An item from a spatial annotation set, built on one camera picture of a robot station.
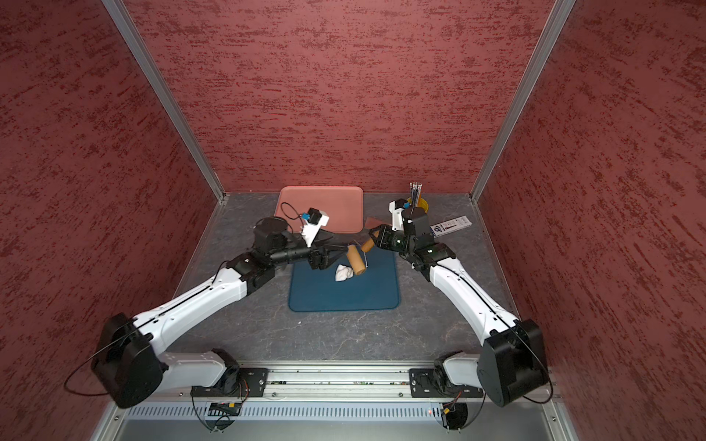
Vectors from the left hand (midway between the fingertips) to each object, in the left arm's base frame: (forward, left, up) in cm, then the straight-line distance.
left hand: (339, 246), depth 73 cm
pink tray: (+40, +2, -27) cm, 48 cm away
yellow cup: (+30, -30, -14) cm, 44 cm away
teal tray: (-1, +11, -25) cm, 27 cm away
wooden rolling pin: (+3, -4, -10) cm, 11 cm away
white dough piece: (+3, 0, -21) cm, 21 cm away
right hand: (+6, -9, -4) cm, 12 cm away
